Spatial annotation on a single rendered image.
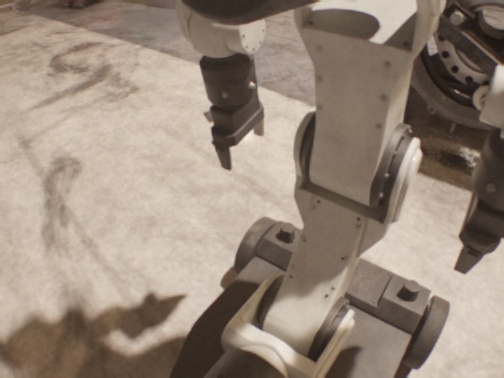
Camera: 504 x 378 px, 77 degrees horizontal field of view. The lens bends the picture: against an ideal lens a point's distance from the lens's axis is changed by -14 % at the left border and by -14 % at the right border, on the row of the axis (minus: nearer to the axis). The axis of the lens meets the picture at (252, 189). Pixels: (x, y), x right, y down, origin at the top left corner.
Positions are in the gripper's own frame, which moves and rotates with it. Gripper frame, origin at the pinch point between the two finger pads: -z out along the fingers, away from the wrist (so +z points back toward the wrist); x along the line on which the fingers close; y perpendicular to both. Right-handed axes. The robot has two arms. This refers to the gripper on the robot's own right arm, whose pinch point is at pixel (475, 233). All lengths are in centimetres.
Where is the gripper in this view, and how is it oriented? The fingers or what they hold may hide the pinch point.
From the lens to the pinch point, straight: 60.1
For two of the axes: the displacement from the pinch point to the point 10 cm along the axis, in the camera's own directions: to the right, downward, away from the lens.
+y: -8.1, -3.7, 4.5
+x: 5.7, -6.7, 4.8
